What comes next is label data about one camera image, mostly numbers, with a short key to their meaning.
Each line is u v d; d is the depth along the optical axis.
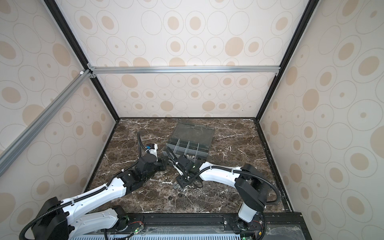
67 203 0.43
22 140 0.55
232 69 1.74
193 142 1.06
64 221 0.39
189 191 0.84
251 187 0.44
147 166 0.59
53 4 0.67
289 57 0.85
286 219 0.76
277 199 0.43
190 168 0.64
